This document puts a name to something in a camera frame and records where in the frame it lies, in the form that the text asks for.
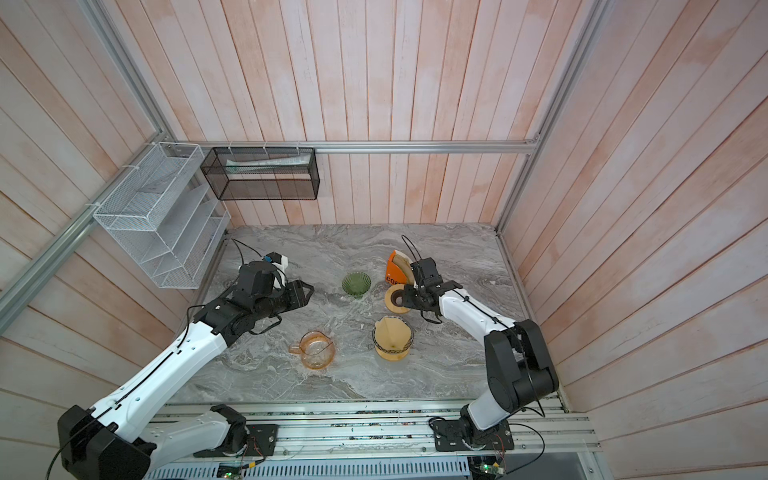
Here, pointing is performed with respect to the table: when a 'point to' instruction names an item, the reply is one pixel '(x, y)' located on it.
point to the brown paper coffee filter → (391, 332)
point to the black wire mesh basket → (263, 173)
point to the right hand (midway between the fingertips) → (408, 296)
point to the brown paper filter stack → (404, 264)
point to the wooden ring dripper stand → (392, 351)
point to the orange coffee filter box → (394, 273)
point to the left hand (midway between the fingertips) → (308, 296)
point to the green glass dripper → (356, 283)
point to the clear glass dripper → (392, 338)
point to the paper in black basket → (233, 166)
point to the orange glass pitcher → (317, 350)
